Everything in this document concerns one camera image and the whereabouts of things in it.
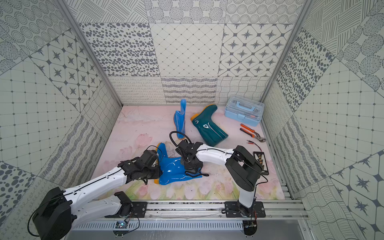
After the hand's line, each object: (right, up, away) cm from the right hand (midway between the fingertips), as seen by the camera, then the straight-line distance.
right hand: (192, 167), depth 87 cm
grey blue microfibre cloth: (+2, -2, -5) cm, 6 cm away
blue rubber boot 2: (-7, +29, -3) cm, 30 cm away
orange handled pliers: (+46, +16, +17) cm, 52 cm away
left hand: (-15, -2, -6) cm, 17 cm away
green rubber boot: (+7, +26, +18) cm, 33 cm away
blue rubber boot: (-12, -2, 0) cm, 12 cm away
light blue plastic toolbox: (+38, +34, +15) cm, 53 cm away
